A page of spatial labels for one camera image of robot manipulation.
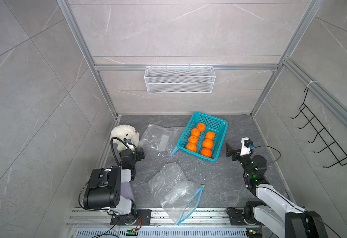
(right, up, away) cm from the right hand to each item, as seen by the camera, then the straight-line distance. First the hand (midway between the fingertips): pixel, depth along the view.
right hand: (235, 142), depth 83 cm
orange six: (-10, +3, +17) cm, 20 cm away
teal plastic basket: (-13, +2, +24) cm, 27 cm away
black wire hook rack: (+35, 0, -20) cm, 40 cm away
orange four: (-13, -2, +13) cm, 18 cm away
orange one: (-15, -7, +8) cm, 18 cm away
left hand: (-61, -4, +11) cm, 62 cm away
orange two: (-24, -4, +10) cm, 26 cm away
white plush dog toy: (-64, +6, +3) cm, 64 cm away
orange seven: (-15, +9, +24) cm, 30 cm away
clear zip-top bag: (-42, -1, +21) cm, 47 cm away
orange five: (-19, +5, +21) cm, 29 cm away
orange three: (-22, 0, +15) cm, 27 cm away
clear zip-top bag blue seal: (-33, -28, -6) cm, 43 cm away
